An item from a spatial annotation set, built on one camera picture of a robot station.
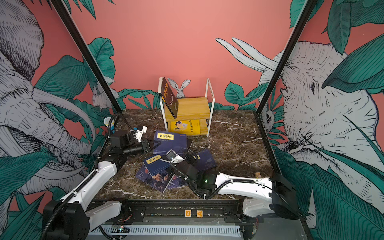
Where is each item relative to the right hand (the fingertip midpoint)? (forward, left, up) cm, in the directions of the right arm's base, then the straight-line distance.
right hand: (176, 156), depth 72 cm
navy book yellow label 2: (+4, +15, -19) cm, 25 cm away
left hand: (+7, +9, +1) cm, 11 cm away
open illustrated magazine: (-5, +8, -19) cm, 22 cm away
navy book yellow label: (+9, +7, -1) cm, 12 cm away
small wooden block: (-1, -47, -22) cm, 52 cm away
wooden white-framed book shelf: (+29, -8, 0) cm, 30 cm away
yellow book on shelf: (+31, -4, -16) cm, 35 cm away
